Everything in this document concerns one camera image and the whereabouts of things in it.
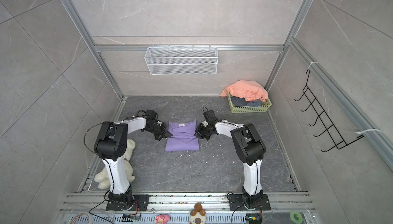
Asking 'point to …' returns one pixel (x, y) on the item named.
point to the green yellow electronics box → (254, 218)
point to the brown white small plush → (198, 215)
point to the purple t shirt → (183, 138)
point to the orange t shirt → (250, 90)
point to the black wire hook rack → (338, 141)
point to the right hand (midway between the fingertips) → (194, 133)
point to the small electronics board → (131, 218)
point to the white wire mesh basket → (181, 60)
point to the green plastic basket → (249, 109)
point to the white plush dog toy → (102, 178)
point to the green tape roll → (291, 215)
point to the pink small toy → (161, 218)
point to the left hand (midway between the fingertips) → (172, 131)
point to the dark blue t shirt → (241, 102)
